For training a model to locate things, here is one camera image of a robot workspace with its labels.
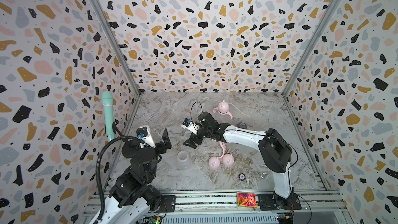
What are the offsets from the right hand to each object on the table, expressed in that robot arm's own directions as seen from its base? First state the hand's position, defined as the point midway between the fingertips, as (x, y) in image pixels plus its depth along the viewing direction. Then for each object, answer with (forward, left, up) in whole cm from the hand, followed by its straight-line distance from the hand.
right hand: (189, 135), depth 86 cm
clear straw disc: (-4, -8, -9) cm, 13 cm away
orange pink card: (-29, -30, -11) cm, 42 cm away
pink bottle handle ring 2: (-1, -19, -9) cm, 21 cm away
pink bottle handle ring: (+20, -14, -2) cm, 25 cm away
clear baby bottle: (+18, -21, -9) cm, 29 cm away
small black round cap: (-18, -29, -12) cm, 36 cm away
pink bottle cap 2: (-13, -14, -6) cm, 20 cm away
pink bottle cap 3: (-11, -21, -7) cm, 25 cm away
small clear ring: (-17, -40, -10) cm, 45 cm away
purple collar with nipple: (+14, -32, -10) cm, 36 cm away
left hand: (-9, +10, +17) cm, 22 cm away
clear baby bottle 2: (-15, +2, -2) cm, 15 cm away
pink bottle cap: (+16, -19, +5) cm, 26 cm away
